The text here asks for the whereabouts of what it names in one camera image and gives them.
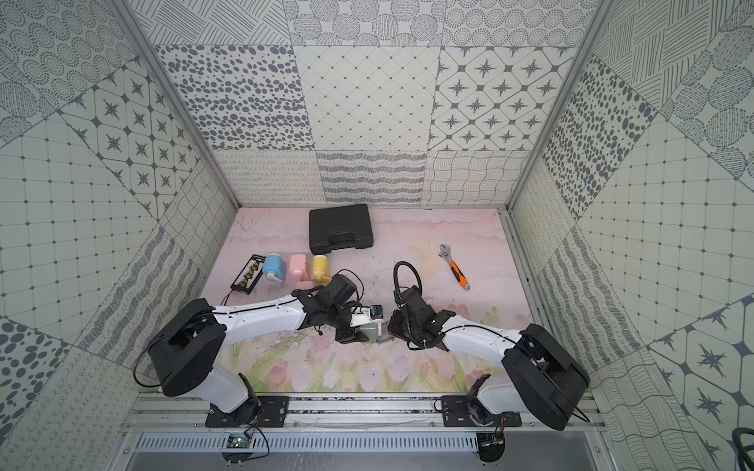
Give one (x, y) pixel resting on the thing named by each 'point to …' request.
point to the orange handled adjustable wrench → (457, 270)
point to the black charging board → (248, 277)
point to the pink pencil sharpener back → (304, 285)
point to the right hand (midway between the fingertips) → (390, 330)
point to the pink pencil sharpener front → (298, 266)
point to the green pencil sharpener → (377, 332)
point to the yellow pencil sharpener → (321, 269)
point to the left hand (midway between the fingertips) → (373, 330)
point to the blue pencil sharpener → (274, 268)
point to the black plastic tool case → (343, 227)
